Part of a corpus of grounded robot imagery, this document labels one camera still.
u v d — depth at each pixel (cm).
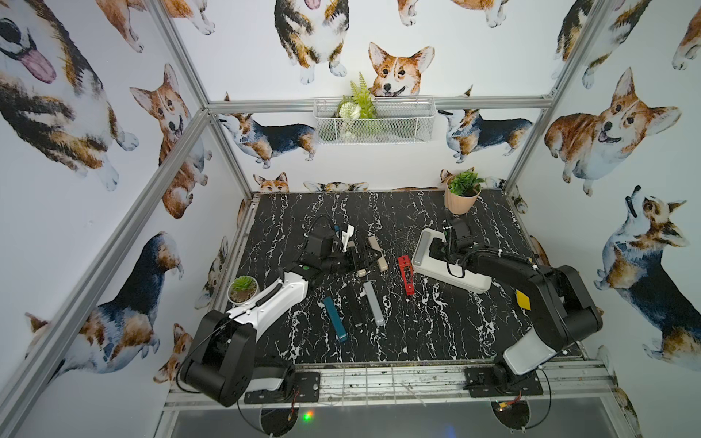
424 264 98
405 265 98
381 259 97
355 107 82
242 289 82
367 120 84
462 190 105
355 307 89
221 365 41
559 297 46
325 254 68
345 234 78
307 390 73
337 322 84
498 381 68
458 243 73
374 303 87
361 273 95
